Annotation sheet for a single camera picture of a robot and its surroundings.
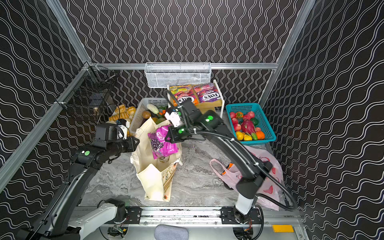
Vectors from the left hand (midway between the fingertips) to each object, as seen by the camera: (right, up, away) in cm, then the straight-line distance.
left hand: (140, 140), depth 71 cm
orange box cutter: (+46, -18, +17) cm, 52 cm away
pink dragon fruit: (+62, +7, +29) cm, 69 cm away
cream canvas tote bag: (+10, -13, -11) cm, 20 cm away
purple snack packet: (+11, -2, -7) cm, 13 cm away
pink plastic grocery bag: (+46, -19, +13) cm, 52 cm away
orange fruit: (+71, +1, +29) cm, 77 cm away
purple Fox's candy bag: (+33, +25, +8) cm, 42 cm away
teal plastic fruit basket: (+74, +9, +32) cm, 81 cm away
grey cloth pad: (+13, -41, -4) cm, 44 cm away
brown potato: (-8, +15, +36) cm, 40 cm away
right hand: (+13, +1, -6) cm, 15 cm away
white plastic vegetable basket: (-14, +14, +35) cm, 40 cm away
